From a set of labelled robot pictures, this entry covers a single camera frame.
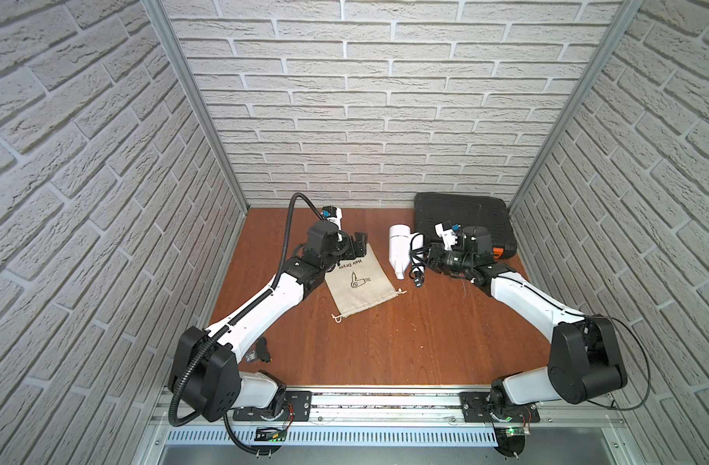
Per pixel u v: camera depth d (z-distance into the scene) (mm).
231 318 449
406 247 839
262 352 823
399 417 732
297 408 739
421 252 811
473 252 677
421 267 790
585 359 428
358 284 974
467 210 1178
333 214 697
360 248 726
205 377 401
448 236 787
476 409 730
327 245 609
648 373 433
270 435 712
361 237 741
